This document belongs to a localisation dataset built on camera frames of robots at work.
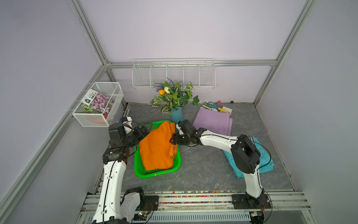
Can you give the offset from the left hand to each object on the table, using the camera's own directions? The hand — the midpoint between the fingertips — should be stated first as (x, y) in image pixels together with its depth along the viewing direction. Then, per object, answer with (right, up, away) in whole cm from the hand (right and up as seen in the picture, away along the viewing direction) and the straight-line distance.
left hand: (149, 128), depth 73 cm
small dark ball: (+61, +20, +51) cm, 82 cm away
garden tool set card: (+43, +15, +44) cm, 63 cm away
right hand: (+11, -9, +16) cm, 21 cm away
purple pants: (+43, +2, +32) cm, 53 cm away
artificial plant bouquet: (+12, +18, +4) cm, 21 cm away
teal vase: (+13, +7, +23) cm, 28 cm away
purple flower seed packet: (-27, +14, +1) cm, 31 cm away
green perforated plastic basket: (-5, -26, +5) cm, 27 cm away
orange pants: (+1, -16, +14) cm, 21 cm away
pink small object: (+50, +19, +51) cm, 74 cm away
